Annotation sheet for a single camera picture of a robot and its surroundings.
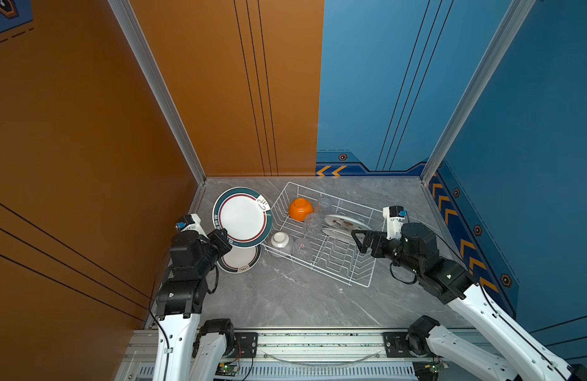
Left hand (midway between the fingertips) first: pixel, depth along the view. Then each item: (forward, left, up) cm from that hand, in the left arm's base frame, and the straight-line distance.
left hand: (229, 227), depth 71 cm
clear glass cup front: (+5, -22, -23) cm, 32 cm away
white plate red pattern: (+13, -39, -15) cm, 43 cm away
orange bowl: (+23, -21, -19) cm, 36 cm away
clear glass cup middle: (+17, -27, -23) cm, 39 cm away
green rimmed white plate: (+7, -3, -3) cm, 8 cm away
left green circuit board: (-33, 0, -28) cm, 43 cm away
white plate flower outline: (+11, -37, -22) cm, 45 cm away
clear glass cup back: (+22, -32, -17) cm, 42 cm away
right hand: (-1, -39, -1) cm, 39 cm away
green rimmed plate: (+2, +3, -26) cm, 26 cm away
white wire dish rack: (0, -38, -21) cm, 43 cm away
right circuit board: (-32, -61, -27) cm, 74 cm away
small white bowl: (+7, -14, -19) cm, 24 cm away
